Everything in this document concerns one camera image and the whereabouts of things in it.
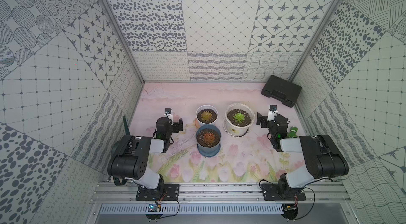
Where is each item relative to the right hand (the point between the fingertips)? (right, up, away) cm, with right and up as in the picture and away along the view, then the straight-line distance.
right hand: (266, 114), depth 94 cm
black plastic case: (+17, +15, +16) cm, 28 cm away
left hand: (-57, -2, 0) cm, 57 cm away
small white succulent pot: (-37, 0, -5) cm, 37 cm away
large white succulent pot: (-18, -1, -7) cm, 19 cm away
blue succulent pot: (-36, -11, -14) cm, 40 cm away
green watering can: (-79, -8, -11) cm, 80 cm away
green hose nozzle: (+16, -10, -2) cm, 19 cm away
